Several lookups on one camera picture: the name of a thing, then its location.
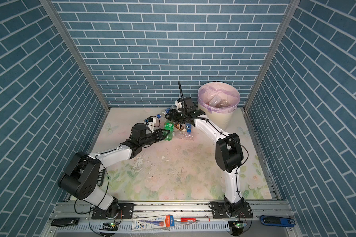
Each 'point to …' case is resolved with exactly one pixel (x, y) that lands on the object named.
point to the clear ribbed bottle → (184, 136)
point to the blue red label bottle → (189, 128)
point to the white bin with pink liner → (223, 114)
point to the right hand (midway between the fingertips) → (166, 116)
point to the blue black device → (277, 220)
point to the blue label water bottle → (166, 111)
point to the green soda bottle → (169, 125)
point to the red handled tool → (193, 219)
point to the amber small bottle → (180, 127)
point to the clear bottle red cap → (214, 101)
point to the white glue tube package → (152, 222)
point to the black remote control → (65, 222)
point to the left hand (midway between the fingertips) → (168, 132)
